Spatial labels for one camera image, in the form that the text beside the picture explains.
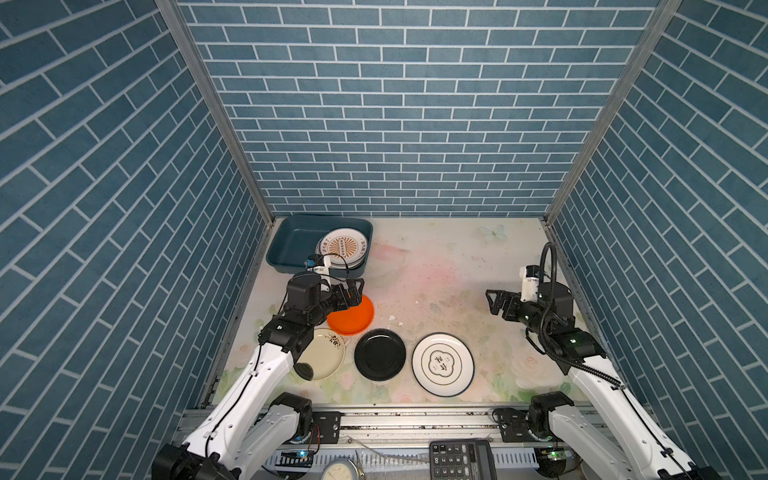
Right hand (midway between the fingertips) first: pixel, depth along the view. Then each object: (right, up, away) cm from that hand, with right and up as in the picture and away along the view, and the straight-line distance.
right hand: (498, 290), depth 80 cm
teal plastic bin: (-68, +14, +34) cm, 78 cm away
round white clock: (-40, -37, -15) cm, 57 cm away
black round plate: (-33, -20, +8) cm, 39 cm away
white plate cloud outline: (-14, -22, +4) cm, 26 cm away
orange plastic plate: (-41, -11, +10) cm, 44 cm away
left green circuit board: (-52, -40, -8) cm, 66 cm away
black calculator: (-13, -37, -12) cm, 41 cm away
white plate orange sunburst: (-46, +13, +29) cm, 56 cm away
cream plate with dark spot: (-50, -20, +8) cm, 54 cm away
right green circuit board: (+11, -38, -9) cm, 41 cm away
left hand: (-39, +2, -2) cm, 40 cm away
